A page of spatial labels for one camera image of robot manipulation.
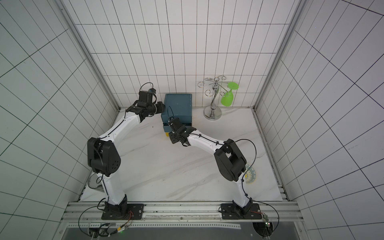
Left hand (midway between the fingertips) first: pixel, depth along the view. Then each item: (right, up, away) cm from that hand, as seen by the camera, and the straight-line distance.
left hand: (164, 109), depth 92 cm
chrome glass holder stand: (+33, -2, +25) cm, 41 cm away
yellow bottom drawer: (+3, -15, -8) cm, 17 cm away
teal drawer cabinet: (+9, +2, 0) cm, 9 cm away
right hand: (+4, -17, 0) cm, 17 cm away
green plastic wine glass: (+42, +7, +11) cm, 44 cm away
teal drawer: (+2, -13, +2) cm, 13 cm away
